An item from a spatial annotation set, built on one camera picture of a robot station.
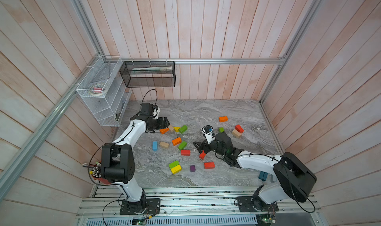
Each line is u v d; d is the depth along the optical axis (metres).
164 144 0.95
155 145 0.93
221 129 1.02
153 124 0.76
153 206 0.73
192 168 0.84
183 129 1.02
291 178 0.44
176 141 0.97
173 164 0.86
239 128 1.01
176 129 1.01
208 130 0.73
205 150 0.77
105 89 0.75
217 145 0.69
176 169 0.84
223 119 1.09
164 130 1.01
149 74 1.04
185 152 0.93
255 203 0.66
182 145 0.94
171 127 1.02
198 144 0.76
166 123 0.84
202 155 0.90
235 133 0.99
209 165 0.86
